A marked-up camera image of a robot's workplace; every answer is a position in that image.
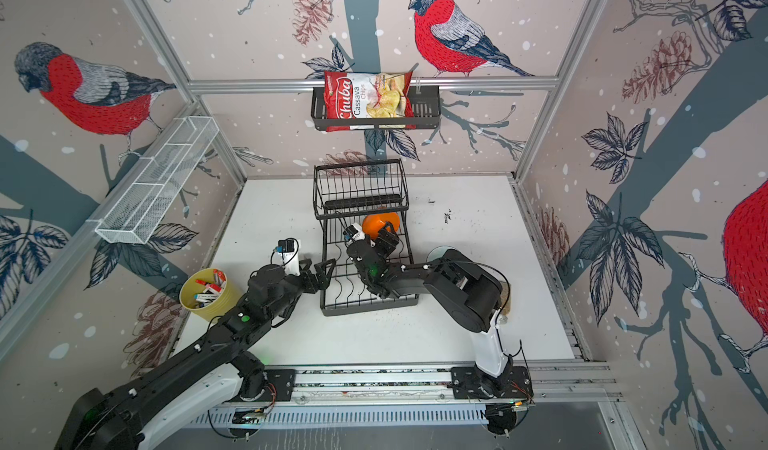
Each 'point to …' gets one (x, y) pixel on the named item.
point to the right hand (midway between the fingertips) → (382, 236)
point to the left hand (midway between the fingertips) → (322, 262)
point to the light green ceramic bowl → (440, 251)
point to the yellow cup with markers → (209, 294)
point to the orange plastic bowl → (372, 223)
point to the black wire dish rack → (343, 194)
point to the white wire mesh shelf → (134, 213)
